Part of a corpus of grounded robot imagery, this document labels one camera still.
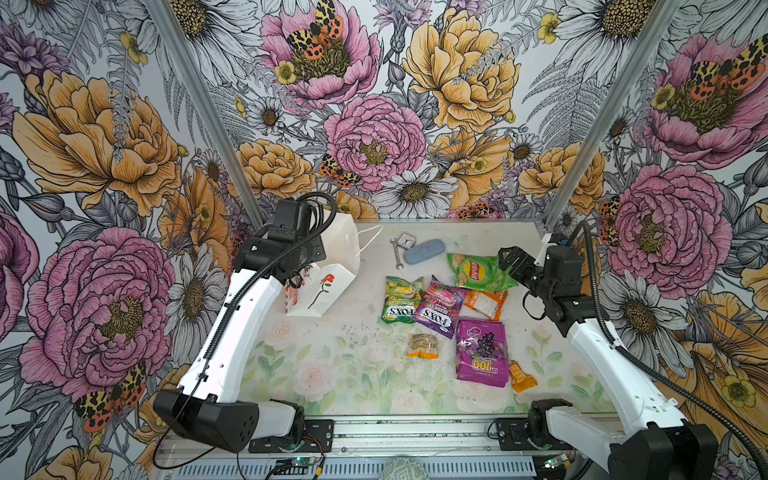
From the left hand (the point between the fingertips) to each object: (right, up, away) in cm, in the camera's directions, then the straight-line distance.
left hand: (309, 256), depth 74 cm
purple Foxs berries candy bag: (+35, -16, +20) cm, 43 cm away
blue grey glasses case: (+32, +1, +35) cm, 48 cm away
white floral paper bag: (+2, -7, +7) cm, 10 cm away
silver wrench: (+23, -4, +35) cm, 41 cm away
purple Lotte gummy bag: (+45, -26, +9) cm, 52 cm away
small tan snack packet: (+29, -26, +13) cm, 41 cm away
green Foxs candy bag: (+23, -14, +22) cm, 35 cm away
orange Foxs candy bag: (+51, -15, +22) cm, 57 cm away
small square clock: (+25, +5, +41) cm, 48 cm away
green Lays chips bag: (+51, -6, +29) cm, 59 cm away
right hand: (+51, -3, +6) cm, 51 cm away
